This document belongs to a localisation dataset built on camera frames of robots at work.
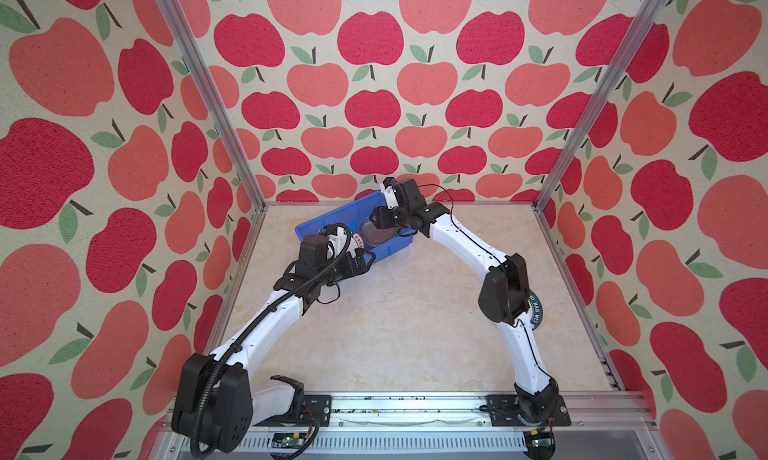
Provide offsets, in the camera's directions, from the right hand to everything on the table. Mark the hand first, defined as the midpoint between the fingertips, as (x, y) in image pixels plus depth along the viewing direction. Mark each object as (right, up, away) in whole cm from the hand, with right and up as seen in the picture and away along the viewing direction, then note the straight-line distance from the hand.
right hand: (383, 213), depth 93 cm
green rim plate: (+47, -30, -2) cm, 56 cm away
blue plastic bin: (-11, +1, +18) cm, 21 cm away
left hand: (-4, -14, -12) cm, 19 cm away
